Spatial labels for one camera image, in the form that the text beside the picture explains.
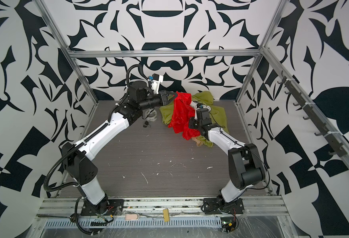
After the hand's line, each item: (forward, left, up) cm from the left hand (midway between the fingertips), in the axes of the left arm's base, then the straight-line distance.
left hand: (178, 90), depth 69 cm
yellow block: (-44, +7, -39) cm, 59 cm away
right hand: (+4, -9, -26) cm, 28 cm away
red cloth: (+1, -3, -18) cm, 18 cm away
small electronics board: (-48, -22, -41) cm, 67 cm away
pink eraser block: (-44, +23, -39) cm, 63 cm away
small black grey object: (+8, +21, -37) cm, 43 cm away
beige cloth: (-7, -13, -38) cm, 41 cm away
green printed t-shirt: (+32, -24, -37) cm, 54 cm away
